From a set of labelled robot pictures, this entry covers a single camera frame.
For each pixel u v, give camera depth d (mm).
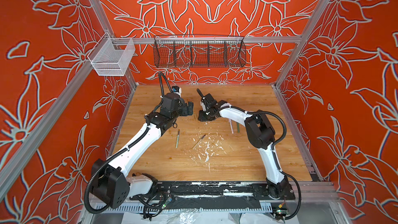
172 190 741
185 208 697
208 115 775
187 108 707
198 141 896
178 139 899
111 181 387
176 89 684
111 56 927
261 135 568
